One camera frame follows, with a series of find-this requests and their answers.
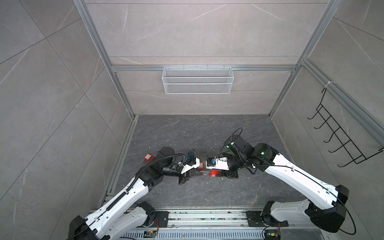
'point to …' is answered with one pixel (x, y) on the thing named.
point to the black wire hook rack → (338, 132)
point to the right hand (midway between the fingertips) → (216, 166)
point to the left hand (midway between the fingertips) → (200, 169)
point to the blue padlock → (192, 153)
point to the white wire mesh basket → (197, 80)
